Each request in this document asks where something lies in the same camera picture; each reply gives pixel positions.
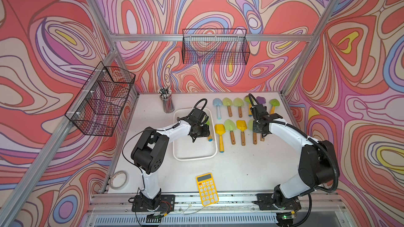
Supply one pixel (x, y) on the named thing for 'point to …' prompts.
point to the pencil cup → (165, 93)
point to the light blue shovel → (218, 102)
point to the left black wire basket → (98, 106)
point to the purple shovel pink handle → (261, 100)
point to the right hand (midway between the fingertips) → (263, 131)
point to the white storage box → (201, 149)
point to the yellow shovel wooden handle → (241, 125)
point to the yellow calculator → (207, 189)
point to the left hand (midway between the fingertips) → (209, 134)
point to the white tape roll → (119, 180)
